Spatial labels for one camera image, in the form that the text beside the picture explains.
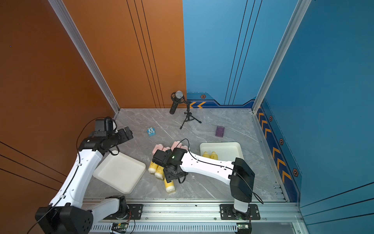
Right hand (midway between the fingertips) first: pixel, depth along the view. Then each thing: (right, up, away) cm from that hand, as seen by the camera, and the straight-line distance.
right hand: (173, 176), depth 75 cm
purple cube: (+29, +22, +27) cm, 45 cm away
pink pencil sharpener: (-11, +13, +15) cm, 22 cm away
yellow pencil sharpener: (-12, +3, +6) cm, 14 cm away
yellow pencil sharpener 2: (-2, -5, -1) cm, 5 cm away
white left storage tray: (-35, -3, +16) cm, 38 cm away
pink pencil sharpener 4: (+5, +12, +16) cm, 21 cm away
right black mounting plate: (+27, -17, -2) cm, 32 cm away
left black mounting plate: (-19, -18, -2) cm, 26 cm away
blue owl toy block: (-20, +21, +30) cm, 42 cm away
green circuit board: (-27, -24, -2) cm, 36 cm away
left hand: (-27, +22, +5) cm, 36 cm away
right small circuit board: (+34, -23, -5) cm, 41 cm away
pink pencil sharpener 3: (0, +14, +18) cm, 23 cm away
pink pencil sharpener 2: (-7, +11, +17) cm, 21 cm away
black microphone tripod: (+7, +34, +31) cm, 46 cm away
